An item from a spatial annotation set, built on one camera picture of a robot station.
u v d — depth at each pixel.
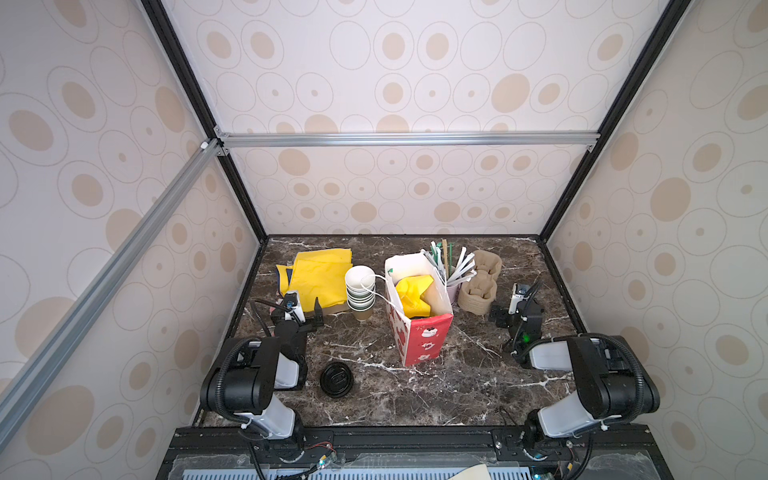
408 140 0.96
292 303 0.76
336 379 0.81
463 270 0.93
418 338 0.73
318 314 0.83
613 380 0.46
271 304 0.70
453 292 0.95
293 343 0.68
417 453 0.73
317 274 1.02
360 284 0.78
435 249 0.91
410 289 0.85
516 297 0.83
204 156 0.83
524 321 0.71
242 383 0.44
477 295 0.92
